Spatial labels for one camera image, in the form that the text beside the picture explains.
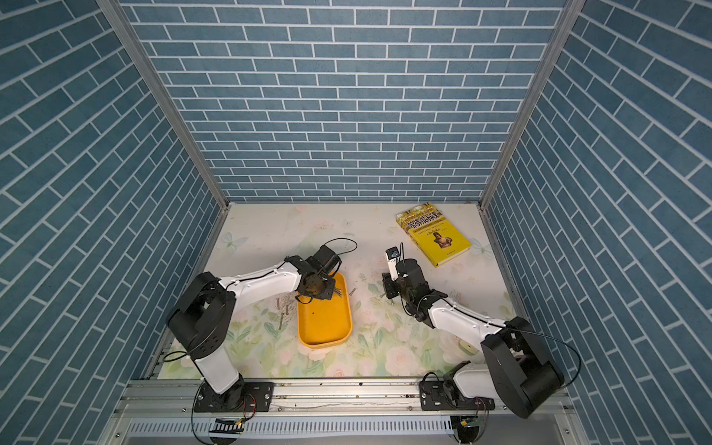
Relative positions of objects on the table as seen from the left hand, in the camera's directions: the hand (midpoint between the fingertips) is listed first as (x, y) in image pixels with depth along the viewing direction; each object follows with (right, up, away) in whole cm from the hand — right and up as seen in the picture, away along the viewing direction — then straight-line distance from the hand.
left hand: (332, 293), depth 91 cm
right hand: (+19, +7, -2) cm, 21 cm away
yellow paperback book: (+38, +19, +14) cm, 45 cm away
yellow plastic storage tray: (-3, -9, -2) cm, 9 cm away
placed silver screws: (-16, -6, -2) cm, 17 cm away
